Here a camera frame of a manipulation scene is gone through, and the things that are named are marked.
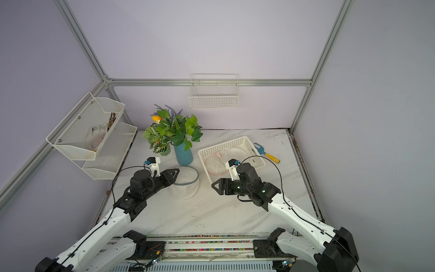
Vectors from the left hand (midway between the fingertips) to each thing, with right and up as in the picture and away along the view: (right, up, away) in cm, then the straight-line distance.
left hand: (177, 172), depth 79 cm
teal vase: (-3, +6, +24) cm, 24 cm away
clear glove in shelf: (-38, +18, -1) cm, 42 cm away
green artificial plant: (-3, +21, -1) cm, 21 cm away
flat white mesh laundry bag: (+30, +8, +27) cm, 41 cm away
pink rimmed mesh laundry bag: (+17, +2, +21) cm, 27 cm away
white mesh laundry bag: (+4, -6, +2) cm, 8 cm away
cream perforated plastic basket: (+42, +5, +22) cm, 47 cm away
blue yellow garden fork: (+46, +10, +28) cm, 55 cm away
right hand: (+20, -6, -4) cm, 21 cm away
